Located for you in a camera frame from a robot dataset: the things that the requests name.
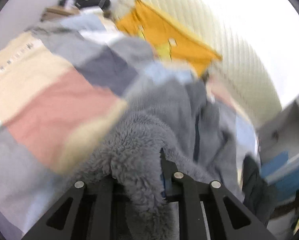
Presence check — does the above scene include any grey fleece zip jacket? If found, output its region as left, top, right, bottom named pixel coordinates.
left=75, top=80, right=244, bottom=239

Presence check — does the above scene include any yellow crown pillow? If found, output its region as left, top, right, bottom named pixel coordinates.
left=115, top=0, right=222, bottom=75

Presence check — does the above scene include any black bag on nightstand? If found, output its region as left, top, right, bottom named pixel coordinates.
left=73, top=0, right=111, bottom=10

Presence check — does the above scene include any wooden bedside table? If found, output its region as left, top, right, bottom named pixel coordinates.
left=40, top=6, right=80, bottom=22

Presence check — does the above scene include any black garment at right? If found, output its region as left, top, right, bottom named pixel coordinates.
left=242, top=155, right=277, bottom=226

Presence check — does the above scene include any cream quilted headboard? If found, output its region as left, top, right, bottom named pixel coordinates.
left=113, top=0, right=282, bottom=128

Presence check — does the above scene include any blue panel at right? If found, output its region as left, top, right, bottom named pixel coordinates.
left=261, top=151, right=299, bottom=202

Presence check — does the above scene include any patchwork pastel bed quilt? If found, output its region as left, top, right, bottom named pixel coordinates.
left=0, top=15, right=198, bottom=239

